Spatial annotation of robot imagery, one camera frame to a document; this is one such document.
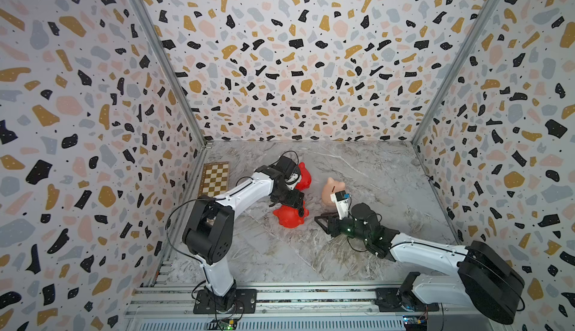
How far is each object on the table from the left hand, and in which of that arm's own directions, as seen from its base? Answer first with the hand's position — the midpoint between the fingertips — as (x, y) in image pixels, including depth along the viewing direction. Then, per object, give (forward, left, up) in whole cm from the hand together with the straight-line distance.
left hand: (297, 202), depth 89 cm
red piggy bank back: (+12, -4, -2) cm, 13 cm away
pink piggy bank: (+6, -14, +1) cm, 15 cm away
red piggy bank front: (-6, +3, 0) cm, 7 cm away
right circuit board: (-39, -37, -9) cm, 55 cm away
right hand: (-9, -7, +5) cm, 13 cm away
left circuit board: (-39, +23, -8) cm, 46 cm away
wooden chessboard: (+16, +38, -6) cm, 42 cm away
